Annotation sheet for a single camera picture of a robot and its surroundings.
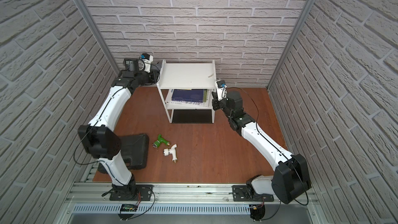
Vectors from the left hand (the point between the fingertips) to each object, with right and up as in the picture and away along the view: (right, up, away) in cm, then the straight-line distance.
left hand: (155, 69), depth 83 cm
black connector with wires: (+52, -69, -14) cm, 88 cm away
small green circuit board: (-8, -68, -12) cm, 70 cm away
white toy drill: (+9, -46, +3) cm, 47 cm away
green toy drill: (+1, -41, +7) cm, 41 cm away
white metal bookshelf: (+18, -5, -5) cm, 20 cm away
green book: (+28, -15, +5) cm, 32 cm away
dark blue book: (+20, -14, +7) cm, 25 cm away
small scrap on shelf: (+31, -4, -4) cm, 31 cm away
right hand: (+33, -13, -5) cm, 36 cm away
